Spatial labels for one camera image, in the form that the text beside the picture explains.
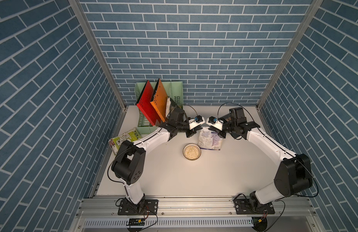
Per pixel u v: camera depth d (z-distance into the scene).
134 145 0.50
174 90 1.05
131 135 0.99
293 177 0.43
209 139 0.87
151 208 0.73
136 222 0.72
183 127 0.74
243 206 0.74
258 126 0.60
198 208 0.73
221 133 0.74
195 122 0.72
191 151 0.89
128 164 0.47
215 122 0.71
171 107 0.95
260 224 0.71
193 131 0.75
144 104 0.85
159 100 0.93
